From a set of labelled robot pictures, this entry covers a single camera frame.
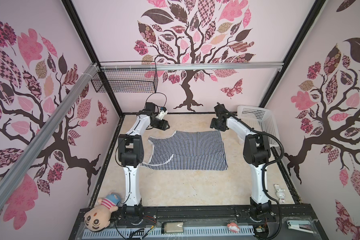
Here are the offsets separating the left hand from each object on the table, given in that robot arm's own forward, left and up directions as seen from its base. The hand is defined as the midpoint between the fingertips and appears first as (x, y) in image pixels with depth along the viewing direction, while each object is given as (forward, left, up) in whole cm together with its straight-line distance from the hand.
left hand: (164, 126), depth 101 cm
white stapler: (-57, -71, -7) cm, 91 cm away
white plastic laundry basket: (+12, -74, -6) cm, 75 cm away
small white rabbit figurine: (-42, -65, -6) cm, 78 cm away
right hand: (+3, -36, -1) cm, 36 cm away
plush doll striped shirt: (-54, +26, -1) cm, 60 cm away
